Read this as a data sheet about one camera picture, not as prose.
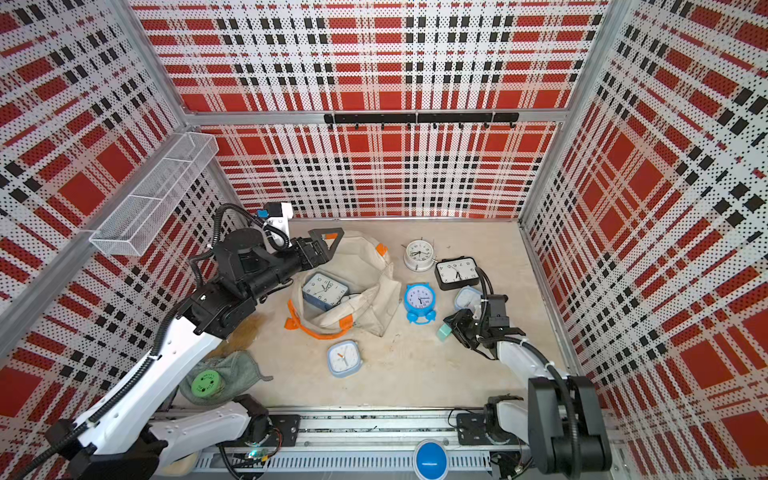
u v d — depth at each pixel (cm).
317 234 54
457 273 101
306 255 54
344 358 84
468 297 96
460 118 89
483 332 68
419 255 105
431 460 70
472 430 74
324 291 97
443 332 86
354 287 101
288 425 75
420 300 96
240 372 82
